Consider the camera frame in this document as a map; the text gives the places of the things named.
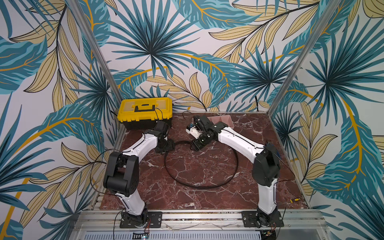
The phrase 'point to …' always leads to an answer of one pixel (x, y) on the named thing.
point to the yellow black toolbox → (140, 113)
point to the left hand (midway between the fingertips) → (168, 149)
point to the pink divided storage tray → (226, 119)
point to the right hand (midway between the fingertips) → (194, 145)
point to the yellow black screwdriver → (296, 199)
